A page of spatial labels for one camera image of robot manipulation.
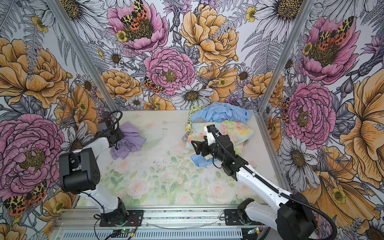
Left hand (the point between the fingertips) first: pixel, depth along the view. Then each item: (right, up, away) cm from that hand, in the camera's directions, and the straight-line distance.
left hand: (120, 137), depth 96 cm
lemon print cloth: (+43, +8, +13) cm, 45 cm away
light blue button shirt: (+63, +18, +15) cm, 67 cm away
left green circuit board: (+16, -41, -25) cm, 51 cm away
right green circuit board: (+75, -42, -25) cm, 90 cm away
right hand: (+49, -2, -18) cm, 53 cm away
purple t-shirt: (+7, -4, 0) cm, 8 cm away
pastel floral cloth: (+76, +3, +3) cm, 76 cm away
